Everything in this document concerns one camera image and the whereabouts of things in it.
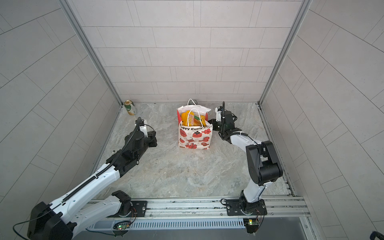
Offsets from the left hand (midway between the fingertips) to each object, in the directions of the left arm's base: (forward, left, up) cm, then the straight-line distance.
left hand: (159, 130), depth 78 cm
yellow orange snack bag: (+7, -15, +1) cm, 17 cm away
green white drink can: (+25, +27, -11) cm, 38 cm away
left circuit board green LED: (-40, +11, -15) cm, 44 cm away
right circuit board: (-39, -46, -19) cm, 63 cm away
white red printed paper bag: (-1, -19, +2) cm, 19 cm away
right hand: (+12, -26, -8) cm, 30 cm away
